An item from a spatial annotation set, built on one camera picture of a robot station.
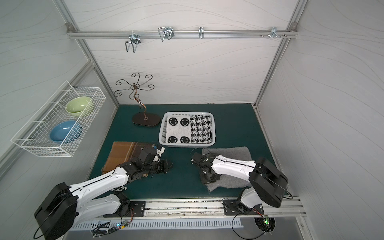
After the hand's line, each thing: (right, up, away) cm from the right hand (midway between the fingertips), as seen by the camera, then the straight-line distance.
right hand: (206, 179), depth 83 cm
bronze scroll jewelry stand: (-47, +34, +27) cm, 64 cm away
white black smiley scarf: (-10, +28, +14) cm, 32 cm away
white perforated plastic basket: (-27, +22, +7) cm, 36 cm away
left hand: (-19, +8, -2) cm, 21 cm away
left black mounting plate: (-37, -11, -10) cm, 40 cm away
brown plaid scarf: (-52, +14, +8) cm, 55 cm away
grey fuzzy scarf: (+21, +13, +7) cm, 25 cm away
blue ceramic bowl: (-66, +29, -18) cm, 75 cm away
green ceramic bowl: (-64, +41, -10) cm, 77 cm away
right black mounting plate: (+14, -10, -10) cm, 20 cm away
